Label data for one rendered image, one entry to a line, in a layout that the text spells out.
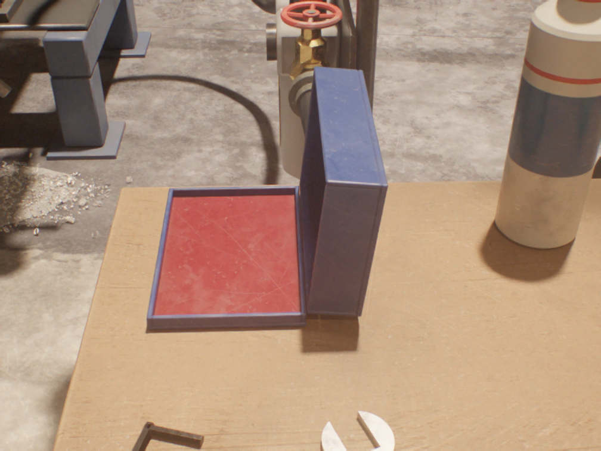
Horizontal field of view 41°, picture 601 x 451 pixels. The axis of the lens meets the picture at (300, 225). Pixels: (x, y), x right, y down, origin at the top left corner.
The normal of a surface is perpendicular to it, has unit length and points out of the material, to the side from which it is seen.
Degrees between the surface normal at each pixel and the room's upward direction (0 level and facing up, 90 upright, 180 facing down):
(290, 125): 90
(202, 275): 0
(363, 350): 0
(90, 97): 90
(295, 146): 90
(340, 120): 6
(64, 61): 90
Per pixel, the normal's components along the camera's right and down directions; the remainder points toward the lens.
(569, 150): 0.04, 0.60
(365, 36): -0.22, 0.58
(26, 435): 0.00, -0.80
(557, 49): -0.61, 0.47
